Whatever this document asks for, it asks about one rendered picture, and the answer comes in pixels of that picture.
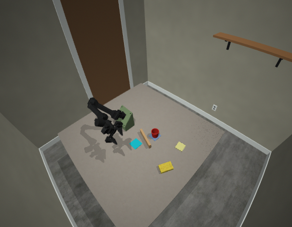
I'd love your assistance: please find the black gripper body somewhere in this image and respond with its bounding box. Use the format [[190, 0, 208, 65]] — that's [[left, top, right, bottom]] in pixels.
[[105, 121, 123, 143]]

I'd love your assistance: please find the red cup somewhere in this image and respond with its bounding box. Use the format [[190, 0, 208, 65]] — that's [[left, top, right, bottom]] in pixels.
[[151, 128, 159, 138]]

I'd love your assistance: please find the pale yellow square pad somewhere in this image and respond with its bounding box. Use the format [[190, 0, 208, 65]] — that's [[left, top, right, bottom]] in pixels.
[[175, 142, 185, 152]]

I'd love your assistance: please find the yellow sponge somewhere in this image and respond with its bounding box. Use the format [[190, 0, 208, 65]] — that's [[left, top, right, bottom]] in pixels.
[[159, 161, 174, 174]]

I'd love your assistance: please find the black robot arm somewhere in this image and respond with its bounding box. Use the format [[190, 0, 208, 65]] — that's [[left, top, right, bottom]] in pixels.
[[88, 97, 126, 134]]

